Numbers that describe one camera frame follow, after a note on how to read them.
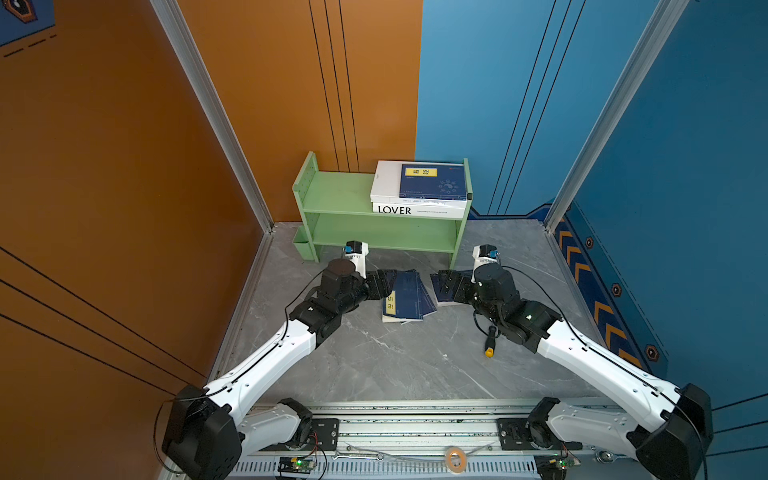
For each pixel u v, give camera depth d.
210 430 0.38
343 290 0.60
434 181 0.84
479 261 0.67
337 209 0.89
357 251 0.68
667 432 0.37
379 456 0.71
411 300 0.97
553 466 0.71
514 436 0.72
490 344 0.86
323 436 0.74
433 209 0.83
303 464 0.70
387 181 0.85
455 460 0.71
